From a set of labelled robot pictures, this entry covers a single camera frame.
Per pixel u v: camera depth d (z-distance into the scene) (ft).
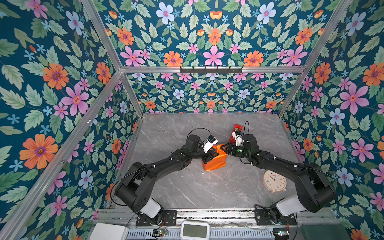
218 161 2.71
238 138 2.63
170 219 2.41
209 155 2.42
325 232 2.35
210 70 3.01
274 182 2.71
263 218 2.41
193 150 2.23
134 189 1.48
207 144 2.41
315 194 1.43
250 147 2.26
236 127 3.36
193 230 2.23
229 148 2.62
